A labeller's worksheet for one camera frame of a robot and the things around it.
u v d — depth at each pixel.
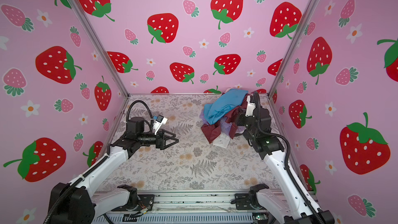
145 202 0.73
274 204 0.53
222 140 0.95
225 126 0.93
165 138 0.66
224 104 0.85
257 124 0.52
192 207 0.73
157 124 0.70
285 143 0.52
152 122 0.69
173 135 0.78
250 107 0.63
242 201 0.74
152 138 0.68
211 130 0.92
